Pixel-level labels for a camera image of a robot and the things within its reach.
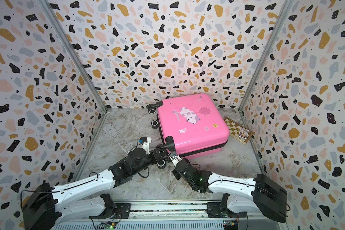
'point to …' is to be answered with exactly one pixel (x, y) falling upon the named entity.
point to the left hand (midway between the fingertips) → (167, 152)
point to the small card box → (243, 133)
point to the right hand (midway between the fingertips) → (173, 163)
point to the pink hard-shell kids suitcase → (192, 125)
